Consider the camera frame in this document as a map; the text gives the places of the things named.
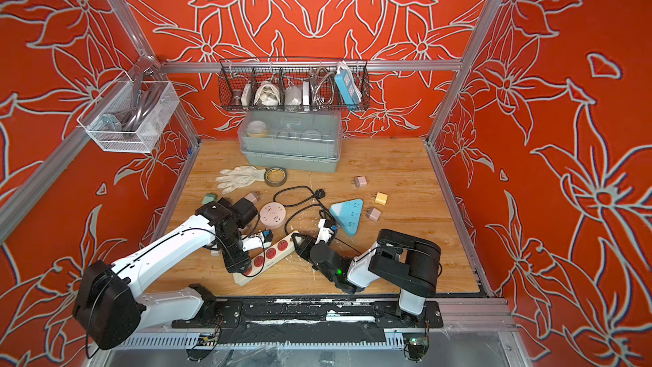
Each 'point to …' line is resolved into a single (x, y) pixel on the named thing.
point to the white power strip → (275, 252)
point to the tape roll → (275, 176)
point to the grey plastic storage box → (290, 141)
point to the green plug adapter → (209, 198)
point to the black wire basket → (294, 84)
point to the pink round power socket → (272, 215)
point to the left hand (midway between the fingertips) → (242, 259)
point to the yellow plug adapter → (379, 198)
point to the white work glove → (240, 176)
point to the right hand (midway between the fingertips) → (287, 241)
